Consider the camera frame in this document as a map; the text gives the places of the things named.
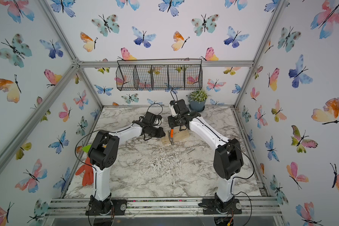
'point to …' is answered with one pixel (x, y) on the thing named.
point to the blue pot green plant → (197, 99)
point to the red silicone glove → (88, 173)
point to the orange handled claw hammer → (171, 136)
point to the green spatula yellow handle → (86, 148)
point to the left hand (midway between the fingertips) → (166, 133)
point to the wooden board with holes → (178, 135)
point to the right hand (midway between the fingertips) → (171, 119)
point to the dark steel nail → (190, 151)
